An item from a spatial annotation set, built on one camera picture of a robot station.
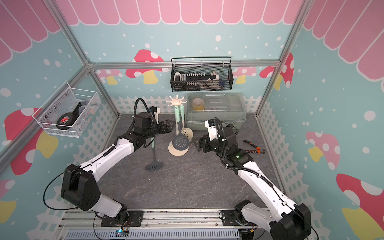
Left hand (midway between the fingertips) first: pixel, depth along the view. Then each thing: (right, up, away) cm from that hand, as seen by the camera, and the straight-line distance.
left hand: (170, 125), depth 84 cm
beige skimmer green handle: (+9, -4, +8) cm, 13 cm away
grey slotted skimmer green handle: (-11, -25, +8) cm, 28 cm away
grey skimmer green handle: (+6, -10, +4) cm, 12 cm away
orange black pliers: (+56, -16, +15) cm, 61 cm away
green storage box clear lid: (+34, +13, +16) cm, 40 cm away
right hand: (+15, -6, -11) cm, 20 cm away
